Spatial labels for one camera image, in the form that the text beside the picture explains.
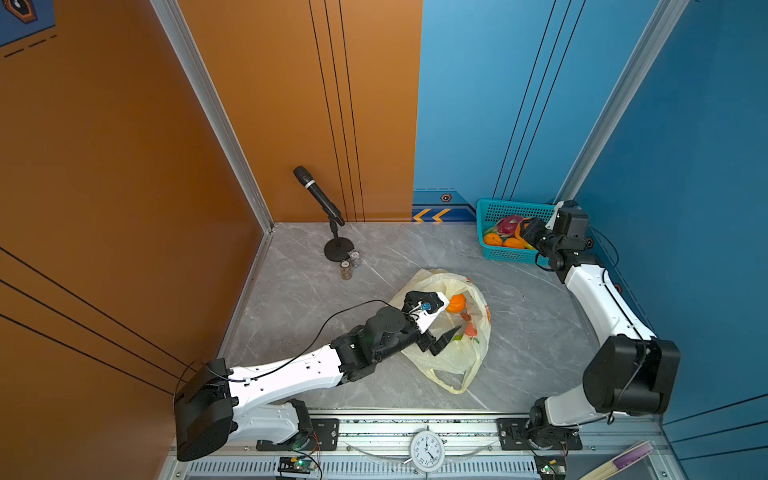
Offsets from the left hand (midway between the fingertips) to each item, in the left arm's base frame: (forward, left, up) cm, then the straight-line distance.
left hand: (446, 307), depth 69 cm
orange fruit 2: (+13, -7, -19) cm, 24 cm away
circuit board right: (-28, -26, -26) cm, 46 cm away
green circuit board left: (-28, +35, -27) cm, 52 cm away
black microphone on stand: (+37, +33, -22) cm, 54 cm away
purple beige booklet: (-27, -42, -24) cm, 55 cm away
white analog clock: (-25, +4, -21) cm, 33 cm away
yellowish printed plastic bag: (-7, -4, -14) cm, 17 cm away
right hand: (+26, -25, +1) cm, 36 cm away
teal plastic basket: (+53, -25, -17) cm, 61 cm away
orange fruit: (+39, -24, -19) cm, 50 cm away
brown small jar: (+26, +29, -21) cm, 44 cm away
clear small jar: (+31, +26, -21) cm, 46 cm away
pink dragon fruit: (+44, -30, -17) cm, 56 cm away
